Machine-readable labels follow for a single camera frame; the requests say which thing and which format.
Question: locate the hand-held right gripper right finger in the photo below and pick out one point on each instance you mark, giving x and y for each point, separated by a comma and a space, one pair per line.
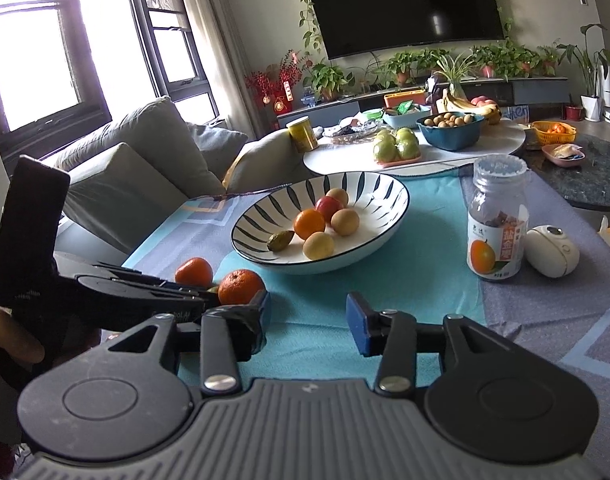
357, 322

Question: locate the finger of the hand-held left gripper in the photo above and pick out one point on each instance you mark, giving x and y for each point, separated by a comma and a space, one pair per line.
145, 296
150, 276

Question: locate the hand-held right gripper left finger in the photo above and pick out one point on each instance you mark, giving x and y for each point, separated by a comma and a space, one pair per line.
262, 312

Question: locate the large bumpy tangerine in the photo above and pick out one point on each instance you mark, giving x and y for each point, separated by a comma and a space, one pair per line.
241, 286

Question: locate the small tangerine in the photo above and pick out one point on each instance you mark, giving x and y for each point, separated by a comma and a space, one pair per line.
194, 271

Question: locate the small green fruit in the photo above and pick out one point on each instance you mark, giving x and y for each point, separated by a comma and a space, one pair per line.
280, 241
213, 290

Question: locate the brown longan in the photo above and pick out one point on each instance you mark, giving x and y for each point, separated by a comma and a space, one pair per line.
345, 222
318, 245
337, 195

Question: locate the smooth orange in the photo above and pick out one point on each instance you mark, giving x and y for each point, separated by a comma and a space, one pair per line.
309, 224

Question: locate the striped white ceramic bowl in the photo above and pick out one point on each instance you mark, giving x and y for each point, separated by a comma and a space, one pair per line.
375, 220

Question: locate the red round fruit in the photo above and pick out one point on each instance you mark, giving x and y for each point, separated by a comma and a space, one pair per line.
327, 207

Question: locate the person's left hand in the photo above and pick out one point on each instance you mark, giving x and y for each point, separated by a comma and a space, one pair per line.
7, 335

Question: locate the blue patterned tablecloth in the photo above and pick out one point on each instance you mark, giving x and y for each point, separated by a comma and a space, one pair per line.
325, 310

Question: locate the grey sofa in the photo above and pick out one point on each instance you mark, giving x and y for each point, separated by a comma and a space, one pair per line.
130, 170

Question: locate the grey and yellow cushion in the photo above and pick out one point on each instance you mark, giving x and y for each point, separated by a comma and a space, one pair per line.
265, 165

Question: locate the white round coffee table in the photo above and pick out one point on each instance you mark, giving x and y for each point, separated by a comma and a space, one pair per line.
345, 160

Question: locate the pink foam tray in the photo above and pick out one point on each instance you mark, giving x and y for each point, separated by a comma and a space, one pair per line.
397, 162

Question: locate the clear jar with orange label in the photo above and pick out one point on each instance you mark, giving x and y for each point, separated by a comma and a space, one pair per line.
495, 230

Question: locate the green apple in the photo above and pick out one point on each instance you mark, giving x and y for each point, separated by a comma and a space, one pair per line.
385, 136
386, 151
409, 149
405, 135

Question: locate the yellow tin can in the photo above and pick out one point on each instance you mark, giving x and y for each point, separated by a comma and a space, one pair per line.
302, 135

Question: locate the dark framed window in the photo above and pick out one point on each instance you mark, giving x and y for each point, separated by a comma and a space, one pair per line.
35, 50
170, 45

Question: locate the glass dish with sweets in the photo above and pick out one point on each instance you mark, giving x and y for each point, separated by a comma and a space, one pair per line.
352, 131

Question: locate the blue fruit bowl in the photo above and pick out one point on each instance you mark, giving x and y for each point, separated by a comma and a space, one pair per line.
450, 137

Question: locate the white oval device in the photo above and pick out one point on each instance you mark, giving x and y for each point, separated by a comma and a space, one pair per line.
552, 252

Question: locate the light blue container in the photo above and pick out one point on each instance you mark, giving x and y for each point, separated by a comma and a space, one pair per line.
407, 120

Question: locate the green lid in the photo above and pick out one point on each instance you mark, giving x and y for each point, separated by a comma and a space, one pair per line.
371, 114

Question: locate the blue and white porcelain vase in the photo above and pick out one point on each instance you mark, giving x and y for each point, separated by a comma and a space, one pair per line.
309, 97

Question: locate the pile of longans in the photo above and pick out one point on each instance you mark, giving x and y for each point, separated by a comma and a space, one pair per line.
450, 120

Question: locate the orange box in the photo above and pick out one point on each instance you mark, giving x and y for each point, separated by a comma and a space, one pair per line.
402, 96

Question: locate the red berry decoration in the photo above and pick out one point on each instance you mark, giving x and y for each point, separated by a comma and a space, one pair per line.
272, 80

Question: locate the bunch of bananas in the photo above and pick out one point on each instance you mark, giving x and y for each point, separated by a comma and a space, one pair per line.
457, 104

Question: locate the beige curtain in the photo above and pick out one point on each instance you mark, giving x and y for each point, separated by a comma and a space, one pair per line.
220, 45

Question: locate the potted pothos plant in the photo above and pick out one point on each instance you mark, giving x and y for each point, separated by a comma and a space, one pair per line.
327, 77

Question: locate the pink peach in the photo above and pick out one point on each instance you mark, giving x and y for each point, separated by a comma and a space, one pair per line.
485, 102

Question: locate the potted green plant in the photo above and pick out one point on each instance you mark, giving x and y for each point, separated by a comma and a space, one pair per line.
549, 57
400, 65
487, 57
522, 57

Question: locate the blue and white carton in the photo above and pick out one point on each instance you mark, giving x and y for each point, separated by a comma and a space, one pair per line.
515, 114

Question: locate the pink snack dish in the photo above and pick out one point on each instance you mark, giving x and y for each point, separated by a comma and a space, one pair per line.
562, 158

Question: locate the orange plastic basket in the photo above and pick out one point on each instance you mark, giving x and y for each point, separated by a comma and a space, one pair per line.
552, 139

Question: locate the spider plant in vase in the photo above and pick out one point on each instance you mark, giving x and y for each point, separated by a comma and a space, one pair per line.
455, 72

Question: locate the dark marble round table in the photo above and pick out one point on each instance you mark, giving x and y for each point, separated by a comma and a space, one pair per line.
595, 180

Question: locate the heap of small tangerines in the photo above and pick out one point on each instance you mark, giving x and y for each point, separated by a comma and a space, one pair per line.
556, 128

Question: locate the grey television cabinet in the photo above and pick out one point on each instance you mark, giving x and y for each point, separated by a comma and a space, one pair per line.
540, 92

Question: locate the red pot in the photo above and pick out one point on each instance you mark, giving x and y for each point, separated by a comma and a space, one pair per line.
574, 113

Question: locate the tall plant in white pot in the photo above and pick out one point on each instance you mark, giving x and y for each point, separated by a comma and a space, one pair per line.
590, 70

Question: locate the wall mounted television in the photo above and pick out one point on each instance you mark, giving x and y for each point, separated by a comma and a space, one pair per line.
410, 5

